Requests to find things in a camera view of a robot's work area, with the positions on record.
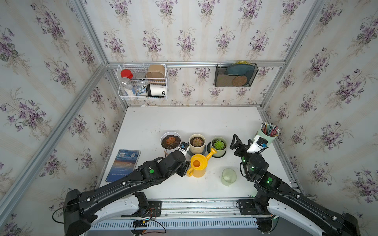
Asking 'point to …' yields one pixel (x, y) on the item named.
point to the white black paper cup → (152, 89)
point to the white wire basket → (142, 81)
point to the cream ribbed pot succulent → (197, 143)
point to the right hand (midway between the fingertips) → (242, 138)
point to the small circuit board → (140, 223)
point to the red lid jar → (126, 73)
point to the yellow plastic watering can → (198, 163)
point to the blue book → (125, 163)
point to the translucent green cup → (228, 176)
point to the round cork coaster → (239, 80)
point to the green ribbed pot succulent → (220, 144)
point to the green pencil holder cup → (270, 139)
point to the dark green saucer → (208, 148)
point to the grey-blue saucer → (191, 154)
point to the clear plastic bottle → (126, 87)
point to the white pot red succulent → (170, 141)
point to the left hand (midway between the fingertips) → (188, 163)
